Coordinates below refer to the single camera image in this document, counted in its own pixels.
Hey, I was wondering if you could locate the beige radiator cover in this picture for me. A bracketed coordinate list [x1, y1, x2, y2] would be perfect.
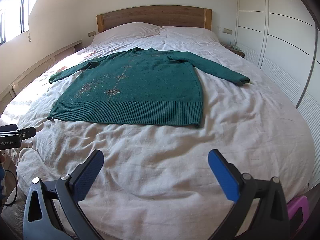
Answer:
[0, 40, 82, 114]

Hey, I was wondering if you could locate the pink plastic object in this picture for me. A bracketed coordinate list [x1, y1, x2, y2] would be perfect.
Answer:
[287, 196, 310, 232]

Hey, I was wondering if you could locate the wooden nightstand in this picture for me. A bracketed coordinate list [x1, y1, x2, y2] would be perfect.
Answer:
[220, 42, 245, 58]

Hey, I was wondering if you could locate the white pillow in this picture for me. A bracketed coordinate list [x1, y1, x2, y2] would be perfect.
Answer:
[159, 26, 220, 43]
[92, 22, 161, 44]

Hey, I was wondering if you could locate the white bed duvet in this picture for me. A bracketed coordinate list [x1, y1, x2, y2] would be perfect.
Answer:
[1, 33, 315, 239]

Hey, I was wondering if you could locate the right wall switch plate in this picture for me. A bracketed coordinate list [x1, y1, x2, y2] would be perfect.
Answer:
[223, 28, 233, 35]

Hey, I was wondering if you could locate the window with dark frame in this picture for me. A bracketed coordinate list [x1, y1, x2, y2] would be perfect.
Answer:
[1, 0, 37, 44]

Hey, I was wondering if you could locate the right white pillow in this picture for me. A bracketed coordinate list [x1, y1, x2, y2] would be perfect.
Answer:
[159, 26, 220, 43]

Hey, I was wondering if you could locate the black cable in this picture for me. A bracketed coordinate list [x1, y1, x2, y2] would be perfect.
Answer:
[1, 169, 19, 205]

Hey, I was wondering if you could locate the left wall switch plate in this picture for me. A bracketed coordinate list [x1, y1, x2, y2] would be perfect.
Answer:
[88, 31, 96, 37]

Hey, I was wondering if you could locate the wall switch plate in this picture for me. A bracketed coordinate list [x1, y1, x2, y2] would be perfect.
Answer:
[88, 31, 96, 37]
[223, 28, 233, 35]

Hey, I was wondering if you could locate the wooden headboard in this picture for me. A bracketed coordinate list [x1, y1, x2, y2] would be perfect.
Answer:
[97, 5, 212, 33]

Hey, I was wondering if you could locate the white sliding wardrobe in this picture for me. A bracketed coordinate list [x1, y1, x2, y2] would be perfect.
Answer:
[235, 0, 319, 185]

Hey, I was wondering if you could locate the green knit sweater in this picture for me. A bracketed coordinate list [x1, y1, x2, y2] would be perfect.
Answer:
[48, 48, 249, 127]

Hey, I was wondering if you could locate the left white pillow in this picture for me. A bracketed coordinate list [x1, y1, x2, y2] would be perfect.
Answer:
[92, 22, 161, 44]

